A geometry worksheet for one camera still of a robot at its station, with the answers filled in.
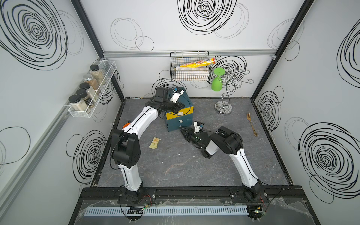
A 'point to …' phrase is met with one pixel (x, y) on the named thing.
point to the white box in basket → (192, 74)
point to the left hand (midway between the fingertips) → (182, 106)
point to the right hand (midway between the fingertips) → (180, 129)
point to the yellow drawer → (185, 110)
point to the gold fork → (249, 117)
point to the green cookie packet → (154, 143)
